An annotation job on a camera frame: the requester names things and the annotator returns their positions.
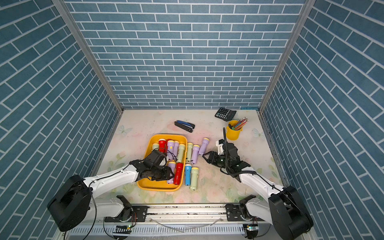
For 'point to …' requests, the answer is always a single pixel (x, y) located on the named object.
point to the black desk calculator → (226, 114)
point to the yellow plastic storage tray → (149, 185)
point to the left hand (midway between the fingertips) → (175, 177)
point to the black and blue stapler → (186, 126)
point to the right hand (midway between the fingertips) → (206, 157)
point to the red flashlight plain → (178, 173)
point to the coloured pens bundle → (240, 123)
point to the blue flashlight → (187, 174)
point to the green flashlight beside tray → (189, 149)
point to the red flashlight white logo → (162, 145)
